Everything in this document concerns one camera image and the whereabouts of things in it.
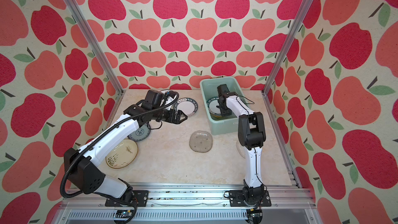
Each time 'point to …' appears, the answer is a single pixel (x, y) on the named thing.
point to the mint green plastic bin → (220, 124)
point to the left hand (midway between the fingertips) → (183, 116)
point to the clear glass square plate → (200, 141)
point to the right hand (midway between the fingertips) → (224, 105)
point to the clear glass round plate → (241, 149)
